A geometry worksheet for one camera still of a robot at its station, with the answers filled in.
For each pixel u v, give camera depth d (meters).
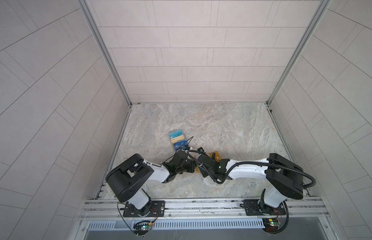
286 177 0.43
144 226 0.65
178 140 0.91
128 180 0.44
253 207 0.71
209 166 0.64
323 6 0.71
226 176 0.58
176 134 0.92
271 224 0.68
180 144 0.91
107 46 0.86
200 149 0.75
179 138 0.91
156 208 0.70
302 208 0.73
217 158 0.84
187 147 0.80
